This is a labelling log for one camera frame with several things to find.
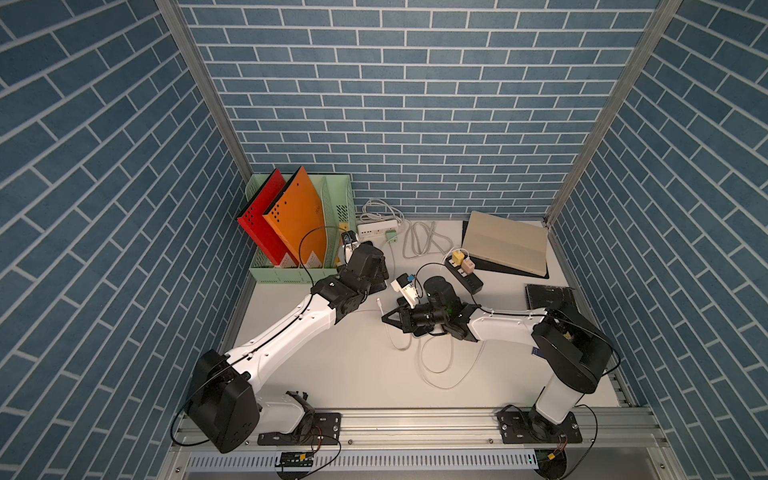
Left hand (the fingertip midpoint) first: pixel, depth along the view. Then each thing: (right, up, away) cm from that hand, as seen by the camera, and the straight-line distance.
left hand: (379, 262), depth 81 cm
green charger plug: (+2, +8, +31) cm, 32 cm away
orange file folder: (-25, +15, +7) cm, 30 cm away
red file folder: (-35, +11, +1) cm, 37 cm away
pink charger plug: (+29, -2, +17) cm, 34 cm away
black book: (+53, -12, +16) cm, 56 cm away
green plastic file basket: (-18, +21, +23) cm, 36 cm away
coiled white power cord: (+14, +7, +33) cm, 37 cm away
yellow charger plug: (+25, +1, +18) cm, 31 cm away
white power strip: (-4, +10, +33) cm, 34 cm away
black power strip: (+29, -7, +18) cm, 35 cm away
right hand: (+2, -16, -1) cm, 16 cm away
